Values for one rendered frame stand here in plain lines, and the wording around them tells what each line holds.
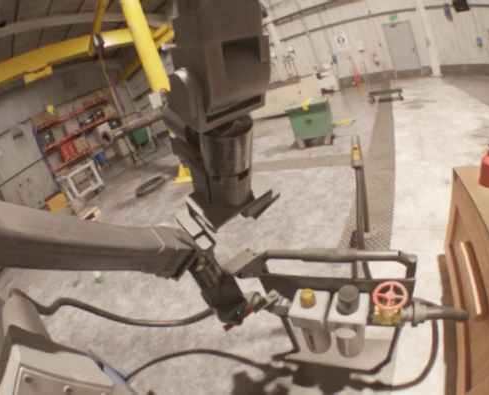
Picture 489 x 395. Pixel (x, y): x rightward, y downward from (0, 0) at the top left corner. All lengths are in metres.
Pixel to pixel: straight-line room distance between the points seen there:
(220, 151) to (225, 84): 0.07
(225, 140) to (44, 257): 0.21
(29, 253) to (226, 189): 0.22
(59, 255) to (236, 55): 0.25
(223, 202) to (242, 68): 0.16
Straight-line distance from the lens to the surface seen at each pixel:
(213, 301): 0.48
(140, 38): 3.67
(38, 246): 0.25
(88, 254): 0.28
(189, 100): 0.19
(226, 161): 0.24
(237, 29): 0.20
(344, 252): 0.50
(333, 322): 0.54
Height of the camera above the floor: 0.92
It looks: 24 degrees down
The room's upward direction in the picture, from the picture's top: 21 degrees counter-clockwise
